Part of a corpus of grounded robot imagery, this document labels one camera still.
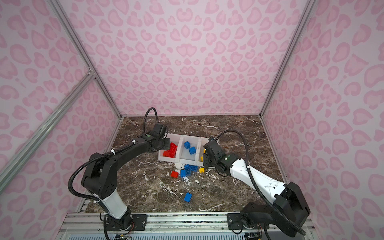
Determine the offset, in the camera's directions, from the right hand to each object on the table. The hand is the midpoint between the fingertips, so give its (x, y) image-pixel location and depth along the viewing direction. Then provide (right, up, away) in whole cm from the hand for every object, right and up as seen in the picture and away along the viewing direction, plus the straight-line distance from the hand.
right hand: (207, 157), depth 82 cm
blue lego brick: (-12, +5, +16) cm, 21 cm away
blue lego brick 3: (-9, -8, +8) cm, 14 cm away
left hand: (-24, +8, +11) cm, 27 cm away
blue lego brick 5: (-10, -21, -2) cm, 23 cm away
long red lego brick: (-22, +1, +13) cm, 25 cm away
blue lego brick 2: (-9, +1, +16) cm, 18 cm away
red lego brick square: (-19, -12, +8) cm, 24 cm away
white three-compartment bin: (-14, +2, +18) cm, 23 cm away
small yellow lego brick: (-3, -9, +8) cm, 13 cm away
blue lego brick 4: (-14, -11, +7) cm, 19 cm away
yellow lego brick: (-3, -3, +10) cm, 10 cm away
